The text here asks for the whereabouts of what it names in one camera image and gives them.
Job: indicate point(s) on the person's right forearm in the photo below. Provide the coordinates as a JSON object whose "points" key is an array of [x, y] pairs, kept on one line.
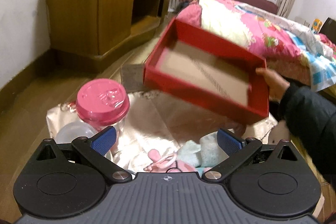
{"points": [[309, 121]]}

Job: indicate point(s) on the pink fuzzy blanket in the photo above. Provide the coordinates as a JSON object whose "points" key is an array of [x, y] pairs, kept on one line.
{"points": [[189, 14]]}

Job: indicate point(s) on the yellow box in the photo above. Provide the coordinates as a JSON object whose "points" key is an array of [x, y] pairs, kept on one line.
{"points": [[317, 26]]}

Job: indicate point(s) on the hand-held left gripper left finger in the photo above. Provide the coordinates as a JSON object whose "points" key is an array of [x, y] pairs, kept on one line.
{"points": [[103, 140]]}

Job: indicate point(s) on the wooden cabinet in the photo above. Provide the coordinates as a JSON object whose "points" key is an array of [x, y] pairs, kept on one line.
{"points": [[78, 8]]}

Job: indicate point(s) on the pink-lidded clear jar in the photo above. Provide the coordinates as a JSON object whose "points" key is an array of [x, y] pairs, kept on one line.
{"points": [[102, 100]]}

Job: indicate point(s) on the pink floral bedsheet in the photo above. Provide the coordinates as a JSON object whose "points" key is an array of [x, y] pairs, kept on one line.
{"points": [[288, 71]]}

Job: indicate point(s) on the pink cartoon quilt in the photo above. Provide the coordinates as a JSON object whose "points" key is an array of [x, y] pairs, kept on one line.
{"points": [[262, 29]]}

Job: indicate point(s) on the person's right hand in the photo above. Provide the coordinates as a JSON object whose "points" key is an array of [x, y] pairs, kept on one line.
{"points": [[277, 85]]}

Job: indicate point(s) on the pink pig plush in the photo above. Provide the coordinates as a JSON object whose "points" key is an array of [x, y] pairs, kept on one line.
{"points": [[186, 166]]}

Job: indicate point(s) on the light blue fluffy towel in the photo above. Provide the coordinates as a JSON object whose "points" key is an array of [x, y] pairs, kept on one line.
{"points": [[210, 150]]}

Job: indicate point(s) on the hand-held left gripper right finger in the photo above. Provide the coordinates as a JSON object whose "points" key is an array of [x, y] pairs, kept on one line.
{"points": [[229, 142]]}

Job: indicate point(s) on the rough wooden stool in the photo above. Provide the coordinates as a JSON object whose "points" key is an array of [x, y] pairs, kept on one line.
{"points": [[132, 78]]}

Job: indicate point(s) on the red cardboard box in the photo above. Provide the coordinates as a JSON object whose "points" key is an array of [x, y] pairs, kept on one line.
{"points": [[197, 96]]}

